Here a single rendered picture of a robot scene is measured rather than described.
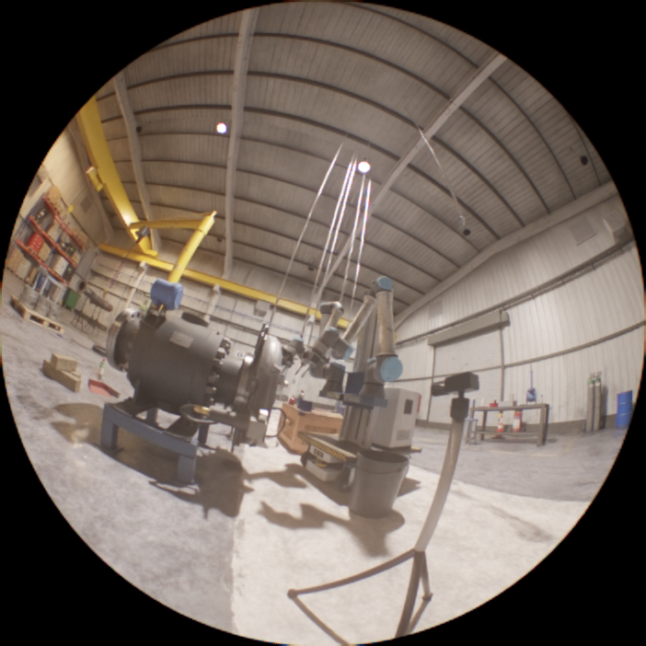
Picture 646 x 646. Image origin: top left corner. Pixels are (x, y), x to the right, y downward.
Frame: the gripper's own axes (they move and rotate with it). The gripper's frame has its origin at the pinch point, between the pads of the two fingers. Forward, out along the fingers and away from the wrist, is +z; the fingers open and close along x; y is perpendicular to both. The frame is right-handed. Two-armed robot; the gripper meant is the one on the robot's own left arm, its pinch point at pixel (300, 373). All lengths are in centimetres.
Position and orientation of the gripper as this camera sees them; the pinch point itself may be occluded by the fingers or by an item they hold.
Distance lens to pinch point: 122.1
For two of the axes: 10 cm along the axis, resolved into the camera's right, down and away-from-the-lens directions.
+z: -5.9, 7.2, -3.6
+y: -7.1, -6.8, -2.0
